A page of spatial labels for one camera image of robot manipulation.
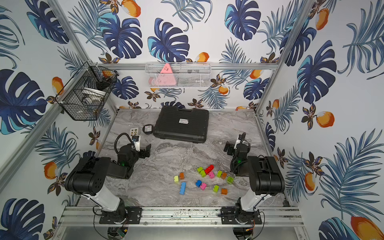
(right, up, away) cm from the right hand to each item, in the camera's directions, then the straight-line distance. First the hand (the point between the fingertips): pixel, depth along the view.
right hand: (236, 142), depth 96 cm
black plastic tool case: (-30, +11, +8) cm, 33 cm away
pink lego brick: (-22, -22, -14) cm, 35 cm away
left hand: (-60, +1, -2) cm, 60 cm away
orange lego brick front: (-11, -25, -15) cm, 31 cm away
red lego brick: (-19, -15, -8) cm, 25 cm away
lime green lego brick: (-37, -19, -12) cm, 44 cm away
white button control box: (-69, +7, +7) cm, 69 cm away
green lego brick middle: (-13, -17, -10) cm, 24 cm away
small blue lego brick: (-25, -21, -12) cm, 35 cm away
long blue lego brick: (-33, -23, -15) cm, 43 cm away
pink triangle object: (-44, +40, -5) cm, 60 cm away
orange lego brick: (-34, -18, -10) cm, 40 cm away
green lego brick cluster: (-23, -16, -8) cm, 29 cm away
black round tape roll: (-60, +9, +11) cm, 61 cm away
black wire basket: (-94, +28, -6) cm, 99 cm away
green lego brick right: (-6, -20, -10) cm, 24 cm away
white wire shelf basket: (-34, +42, -3) cm, 54 cm away
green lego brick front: (-15, -24, -15) cm, 32 cm away
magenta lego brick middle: (-17, -18, -10) cm, 26 cm away
